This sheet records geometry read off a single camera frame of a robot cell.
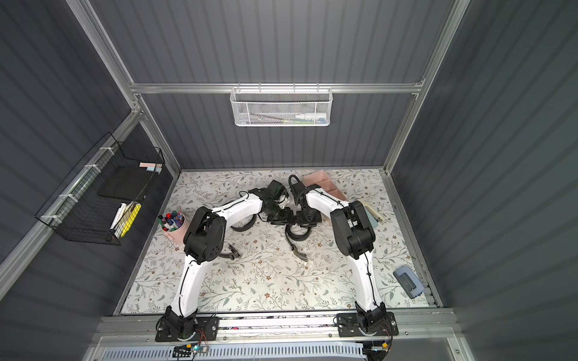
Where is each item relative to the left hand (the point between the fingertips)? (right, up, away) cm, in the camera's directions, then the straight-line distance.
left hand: (290, 221), depth 97 cm
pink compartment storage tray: (+15, +20, +18) cm, 31 cm away
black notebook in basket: (-56, +17, -20) cm, 62 cm away
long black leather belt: (0, -6, -3) cm, 7 cm away
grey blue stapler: (+44, -20, -15) cm, 50 cm away
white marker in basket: (-54, +6, -26) cm, 60 cm away
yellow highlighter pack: (-45, +6, -35) cm, 58 cm away
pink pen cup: (-45, 0, -11) cm, 46 cm away
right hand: (+9, -2, +2) cm, 9 cm away
